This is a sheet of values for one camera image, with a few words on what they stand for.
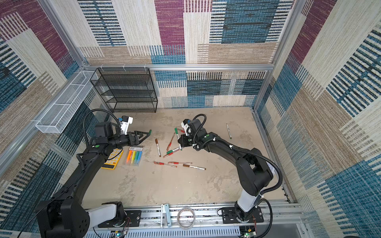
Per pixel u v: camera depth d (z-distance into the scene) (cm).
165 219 71
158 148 99
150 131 107
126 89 110
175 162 92
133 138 69
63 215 39
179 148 97
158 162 92
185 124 80
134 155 94
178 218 74
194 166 89
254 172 46
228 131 106
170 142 102
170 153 96
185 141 77
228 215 74
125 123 71
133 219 73
